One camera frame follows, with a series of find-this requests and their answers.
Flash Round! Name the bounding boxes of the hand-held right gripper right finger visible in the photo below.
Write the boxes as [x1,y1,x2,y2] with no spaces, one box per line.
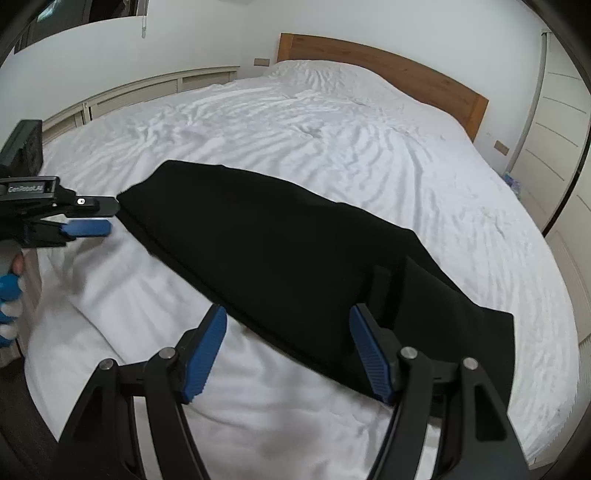
[349,304,529,480]

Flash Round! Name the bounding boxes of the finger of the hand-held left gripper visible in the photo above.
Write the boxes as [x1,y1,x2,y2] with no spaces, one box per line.
[58,187,122,217]
[36,218,113,247]

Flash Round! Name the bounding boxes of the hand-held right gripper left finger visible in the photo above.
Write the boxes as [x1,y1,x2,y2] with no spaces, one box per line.
[58,304,228,480]

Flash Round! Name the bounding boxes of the black pants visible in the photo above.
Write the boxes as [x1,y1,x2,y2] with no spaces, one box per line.
[117,160,515,411]

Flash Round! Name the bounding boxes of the person's left hand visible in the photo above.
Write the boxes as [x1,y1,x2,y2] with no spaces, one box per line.
[0,256,26,347]

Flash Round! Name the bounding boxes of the low white louvered cabinet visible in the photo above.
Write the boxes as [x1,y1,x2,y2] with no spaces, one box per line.
[41,65,241,132]

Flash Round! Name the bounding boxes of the window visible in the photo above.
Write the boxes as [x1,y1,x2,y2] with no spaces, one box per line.
[18,0,148,47]

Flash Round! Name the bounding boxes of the bed with white duvet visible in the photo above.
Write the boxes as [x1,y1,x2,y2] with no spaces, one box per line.
[23,60,580,480]

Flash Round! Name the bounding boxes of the wooden headboard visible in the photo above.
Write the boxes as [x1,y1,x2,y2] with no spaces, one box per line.
[276,32,489,143]

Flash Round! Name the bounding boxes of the white wardrobe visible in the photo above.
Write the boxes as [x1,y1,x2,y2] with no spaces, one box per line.
[505,28,591,333]

